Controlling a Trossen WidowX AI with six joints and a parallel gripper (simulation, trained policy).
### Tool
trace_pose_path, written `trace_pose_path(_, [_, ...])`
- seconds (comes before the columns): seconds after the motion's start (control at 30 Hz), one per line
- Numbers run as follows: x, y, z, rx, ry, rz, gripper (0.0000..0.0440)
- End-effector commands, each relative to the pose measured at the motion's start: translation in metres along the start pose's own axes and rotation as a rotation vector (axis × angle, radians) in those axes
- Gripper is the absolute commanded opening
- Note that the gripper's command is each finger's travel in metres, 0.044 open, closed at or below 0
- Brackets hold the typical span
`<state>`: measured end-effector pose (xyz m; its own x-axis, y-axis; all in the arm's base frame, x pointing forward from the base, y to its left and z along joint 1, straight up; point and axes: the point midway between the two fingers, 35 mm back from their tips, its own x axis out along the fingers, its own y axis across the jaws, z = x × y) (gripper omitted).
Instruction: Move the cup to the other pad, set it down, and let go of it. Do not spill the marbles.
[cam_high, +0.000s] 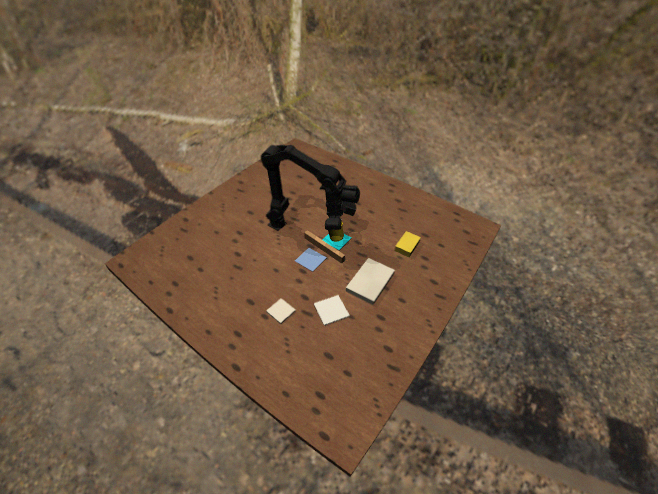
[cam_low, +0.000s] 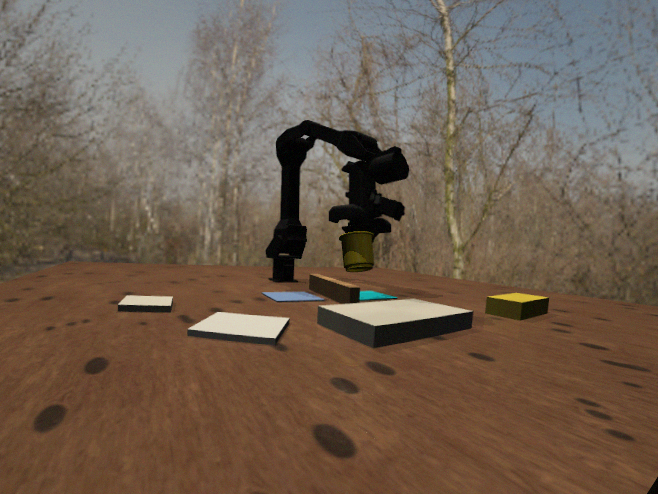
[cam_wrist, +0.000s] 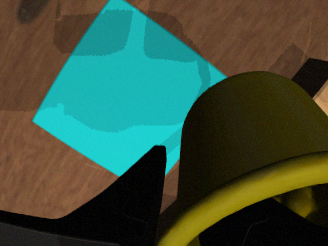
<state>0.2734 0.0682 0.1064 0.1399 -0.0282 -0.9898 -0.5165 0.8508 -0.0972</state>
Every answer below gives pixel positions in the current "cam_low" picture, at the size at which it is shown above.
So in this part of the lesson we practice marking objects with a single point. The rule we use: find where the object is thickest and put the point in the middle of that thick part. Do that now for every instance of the flat cream square pad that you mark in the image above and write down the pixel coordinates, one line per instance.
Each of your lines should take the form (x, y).
(133, 303)

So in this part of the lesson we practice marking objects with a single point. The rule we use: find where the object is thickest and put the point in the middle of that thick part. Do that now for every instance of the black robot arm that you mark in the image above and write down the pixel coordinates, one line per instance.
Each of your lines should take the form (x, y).
(381, 166)

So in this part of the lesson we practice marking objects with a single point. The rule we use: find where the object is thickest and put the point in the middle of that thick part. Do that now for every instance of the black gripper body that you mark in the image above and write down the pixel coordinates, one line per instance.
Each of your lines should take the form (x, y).
(357, 210)

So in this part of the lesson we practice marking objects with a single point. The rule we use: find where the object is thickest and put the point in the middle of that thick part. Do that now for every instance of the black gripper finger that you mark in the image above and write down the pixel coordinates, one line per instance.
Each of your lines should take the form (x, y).
(376, 232)
(355, 228)

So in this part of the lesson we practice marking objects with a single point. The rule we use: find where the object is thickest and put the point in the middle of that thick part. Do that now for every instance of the white flat square pad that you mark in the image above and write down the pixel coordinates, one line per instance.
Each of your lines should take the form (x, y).
(253, 329)

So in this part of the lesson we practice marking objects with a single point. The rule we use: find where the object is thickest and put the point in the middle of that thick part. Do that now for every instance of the yellow cup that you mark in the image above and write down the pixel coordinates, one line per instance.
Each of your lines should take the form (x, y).
(357, 249)

